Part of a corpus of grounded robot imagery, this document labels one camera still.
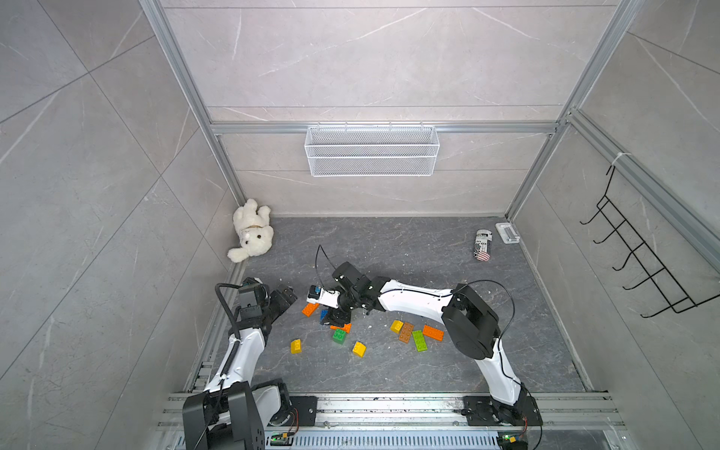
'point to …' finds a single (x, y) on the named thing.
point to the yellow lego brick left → (296, 346)
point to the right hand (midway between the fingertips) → (325, 310)
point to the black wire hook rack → (627, 233)
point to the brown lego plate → (406, 334)
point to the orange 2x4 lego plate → (309, 308)
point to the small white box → (507, 233)
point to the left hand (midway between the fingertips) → (286, 292)
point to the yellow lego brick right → (397, 325)
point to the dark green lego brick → (339, 336)
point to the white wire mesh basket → (371, 151)
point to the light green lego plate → (420, 340)
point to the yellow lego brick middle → (359, 349)
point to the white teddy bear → (252, 227)
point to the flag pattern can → (481, 250)
